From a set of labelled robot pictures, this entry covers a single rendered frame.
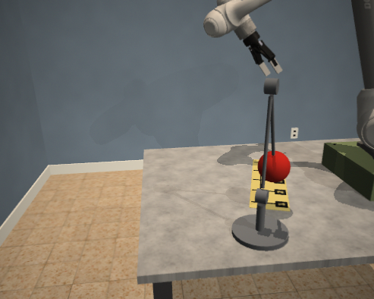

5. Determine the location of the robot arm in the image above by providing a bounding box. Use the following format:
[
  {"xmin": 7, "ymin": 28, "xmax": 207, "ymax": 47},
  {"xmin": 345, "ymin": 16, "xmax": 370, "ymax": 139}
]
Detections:
[{"xmin": 203, "ymin": 0, "xmax": 374, "ymax": 159}]

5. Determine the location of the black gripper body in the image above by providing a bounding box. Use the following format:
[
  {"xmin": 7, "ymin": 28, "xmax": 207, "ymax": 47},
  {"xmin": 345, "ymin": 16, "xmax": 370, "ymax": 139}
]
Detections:
[{"xmin": 243, "ymin": 31, "xmax": 261, "ymax": 50}]

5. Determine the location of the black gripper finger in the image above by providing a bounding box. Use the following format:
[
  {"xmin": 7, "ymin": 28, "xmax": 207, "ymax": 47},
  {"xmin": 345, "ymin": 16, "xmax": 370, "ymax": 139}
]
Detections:
[
  {"xmin": 249, "ymin": 47, "xmax": 271, "ymax": 76},
  {"xmin": 253, "ymin": 40, "xmax": 283, "ymax": 74}
]

